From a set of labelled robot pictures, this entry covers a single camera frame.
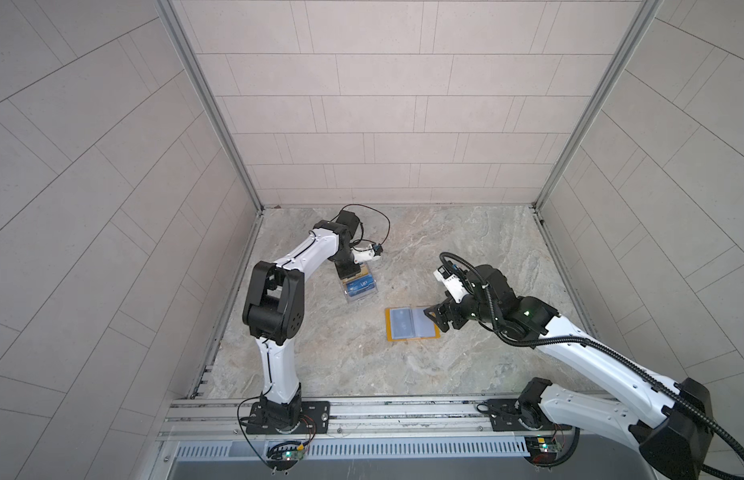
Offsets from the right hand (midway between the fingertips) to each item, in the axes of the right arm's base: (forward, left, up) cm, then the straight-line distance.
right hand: (434, 306), depth 74 cm
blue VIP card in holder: (+2, +8, -14) cm, 16 cm away
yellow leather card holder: (0, +2, -13) cm, 13 cm away
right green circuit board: (-29, -22, -16) cm, 40 cm away
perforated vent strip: (-26, +43, -12) cm, 51 cm away
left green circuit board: (-27, +35, -12) cm, 45 cm away
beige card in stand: (+18, +18, -9) cm, 27 cm away
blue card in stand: (+14, +20, -11) cm, 26 cm away
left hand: (+21, +20, -9) cm, 30 cm away
